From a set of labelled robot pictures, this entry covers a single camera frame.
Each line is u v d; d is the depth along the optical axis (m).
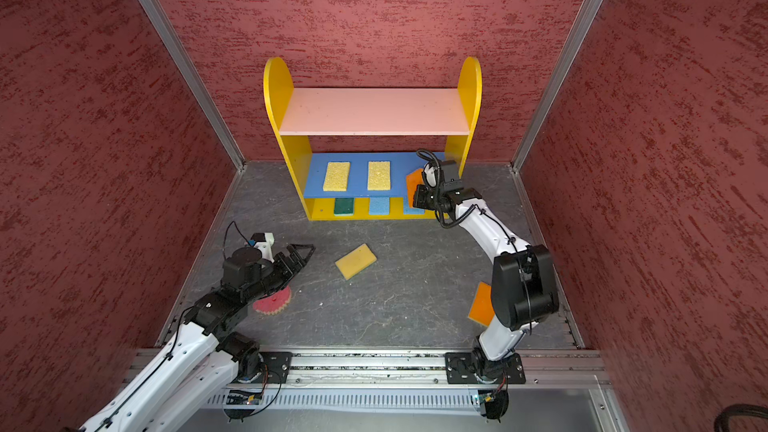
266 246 0.72
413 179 0.92
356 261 0.92
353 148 1.21
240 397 0.73
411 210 0.93
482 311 0.83
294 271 0.68
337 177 0.97
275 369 0.73
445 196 0.68
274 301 0.82
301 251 0.73
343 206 1.03
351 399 0.77
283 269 0.68
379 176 0.97
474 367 0.67
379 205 1.03
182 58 0.89
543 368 0.76
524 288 0.45
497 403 0.70
